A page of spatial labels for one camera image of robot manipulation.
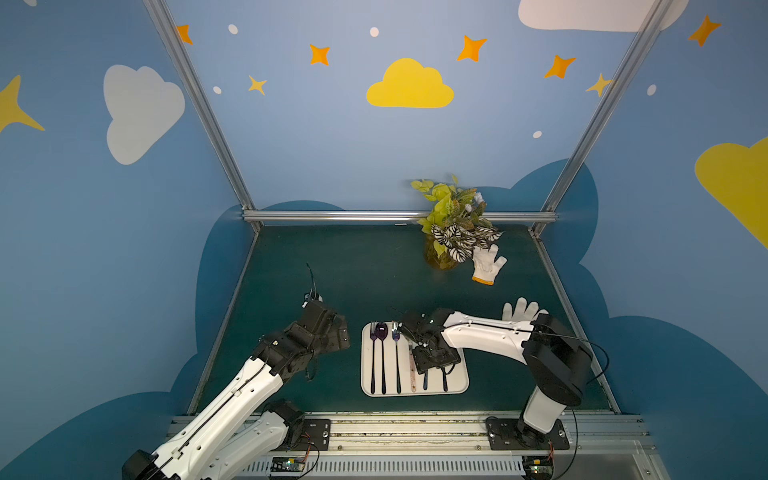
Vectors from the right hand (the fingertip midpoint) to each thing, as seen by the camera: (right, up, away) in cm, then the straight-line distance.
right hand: (434, 361), depth 86 cm
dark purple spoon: (+3, -5, -3) cm, 7 cm away
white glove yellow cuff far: (+23, +27, +24) cm, 43 cm away
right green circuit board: (+23, -21, -14) cm, 34 cm away
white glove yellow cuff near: (+31, +12, +12) cm, 36 cm away
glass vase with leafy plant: (+6, +40, 0) cm, 40 cm away
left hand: (-29, +12, -8) cm, 32 cm away
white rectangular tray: (+6, -4, -4) cm, 8 cm away
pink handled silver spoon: (-7, -2, -2) cm, 7 cm away
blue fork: (-3, -5, -2) cm, 6 cm away
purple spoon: (-16, +7, +5) cm, 18 cm away
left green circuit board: (-38, -20, -14) cm, 45 cm away
